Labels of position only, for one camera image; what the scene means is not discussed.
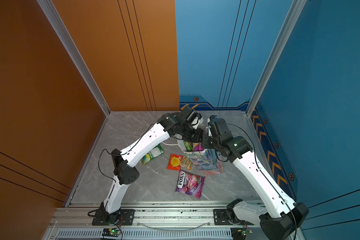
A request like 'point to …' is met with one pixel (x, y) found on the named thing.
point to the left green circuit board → (111, 232)
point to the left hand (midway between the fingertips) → (205, 139)
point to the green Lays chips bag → (188, 146)
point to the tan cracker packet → (185, 162)
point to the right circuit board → (240, 233)
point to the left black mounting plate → (127, 218)
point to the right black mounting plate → (221, 218)
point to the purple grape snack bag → (197, 146)
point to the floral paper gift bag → (206, 161)
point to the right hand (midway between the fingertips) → (202, 138)
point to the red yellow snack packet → (174, 162)
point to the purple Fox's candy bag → (189, 184)
